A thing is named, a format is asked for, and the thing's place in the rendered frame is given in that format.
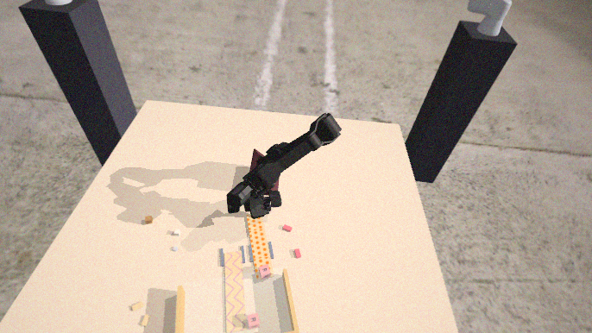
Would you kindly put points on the orange polka-dot strip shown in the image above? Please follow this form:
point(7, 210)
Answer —
point(259, 243)

